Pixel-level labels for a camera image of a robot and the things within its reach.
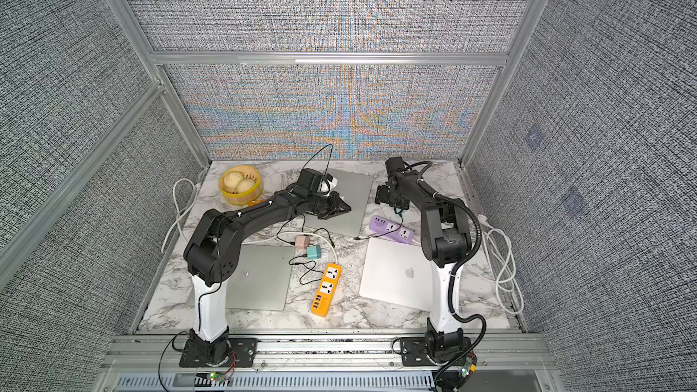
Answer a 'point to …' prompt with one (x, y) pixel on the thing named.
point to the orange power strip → (325, 292)
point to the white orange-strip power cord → (281, 235)
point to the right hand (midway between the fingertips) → (388, 193)
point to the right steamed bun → (245, 185)
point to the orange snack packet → (252, 202)
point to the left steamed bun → (232, 179)
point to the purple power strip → (392, 229)
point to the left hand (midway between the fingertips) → (356, 207)
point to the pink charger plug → (302, 241)
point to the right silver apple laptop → (396, 272)
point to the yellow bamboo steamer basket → (231, 196)
